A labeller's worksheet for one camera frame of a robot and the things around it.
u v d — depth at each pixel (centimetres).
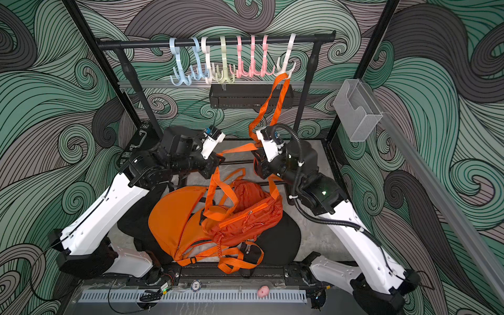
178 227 82
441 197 51
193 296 70
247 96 99
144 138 92
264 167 51
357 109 79
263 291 68
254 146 58
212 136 52
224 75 59
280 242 79
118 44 50
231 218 72
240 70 60
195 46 51
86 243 38
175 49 52
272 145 48
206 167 54
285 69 61
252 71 60
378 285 36
